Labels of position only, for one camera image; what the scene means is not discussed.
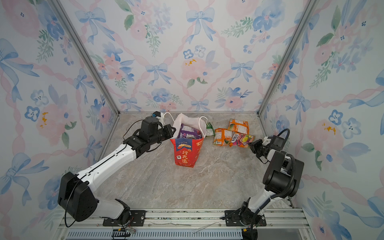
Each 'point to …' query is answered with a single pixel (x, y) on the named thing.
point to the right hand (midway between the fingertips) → (249, 142)
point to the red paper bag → (186, 151)
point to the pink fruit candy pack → (243, 139)
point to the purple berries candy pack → (186, 132)
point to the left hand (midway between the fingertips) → (177, 127)
